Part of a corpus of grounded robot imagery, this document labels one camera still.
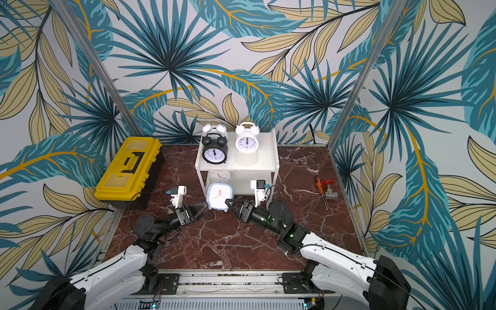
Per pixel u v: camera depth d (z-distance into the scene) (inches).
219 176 31.4
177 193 26.1
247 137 26.7
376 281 16.1
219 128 26.4
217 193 26.2
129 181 32.3
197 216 24.7
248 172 34.3
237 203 25.1
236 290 28.8
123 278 20.8
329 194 37.5
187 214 24.2
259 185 24.8
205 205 25.2
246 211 23.4
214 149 25.2
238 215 23.9
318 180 40.2
